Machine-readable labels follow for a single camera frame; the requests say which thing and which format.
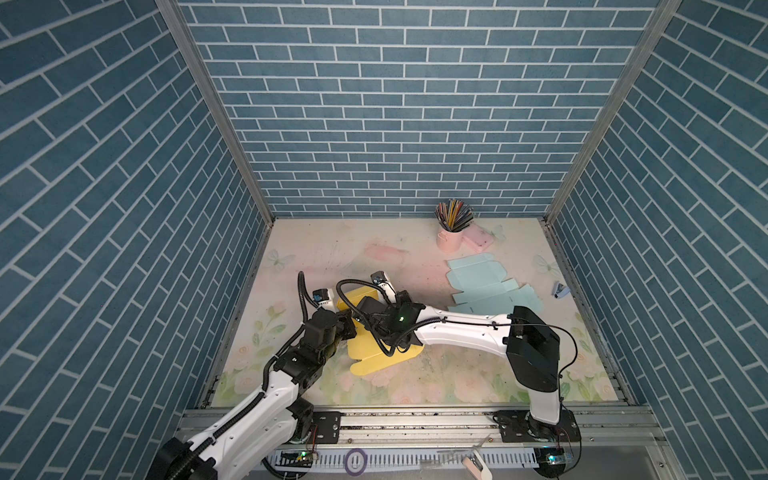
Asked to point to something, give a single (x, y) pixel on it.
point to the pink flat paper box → (476, 237)
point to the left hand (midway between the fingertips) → (355, 311)
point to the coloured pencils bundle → (454, 215)
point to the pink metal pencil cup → (449, 241)
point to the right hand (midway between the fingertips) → (392, 294)
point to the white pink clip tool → (477, 466)
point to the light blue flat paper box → (484, 289)
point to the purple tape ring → (365, 458)
